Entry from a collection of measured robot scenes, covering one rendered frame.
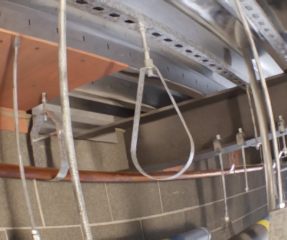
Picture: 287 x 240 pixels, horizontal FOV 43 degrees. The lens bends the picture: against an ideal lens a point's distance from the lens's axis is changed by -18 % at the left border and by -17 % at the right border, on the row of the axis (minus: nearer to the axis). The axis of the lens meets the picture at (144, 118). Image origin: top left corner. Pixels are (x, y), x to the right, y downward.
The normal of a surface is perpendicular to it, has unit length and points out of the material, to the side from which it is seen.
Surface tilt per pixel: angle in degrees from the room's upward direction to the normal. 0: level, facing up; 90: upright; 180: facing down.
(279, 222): 57
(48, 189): 90
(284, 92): 90
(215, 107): 90
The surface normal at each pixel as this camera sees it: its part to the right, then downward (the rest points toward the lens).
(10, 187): 0.83, -0.25
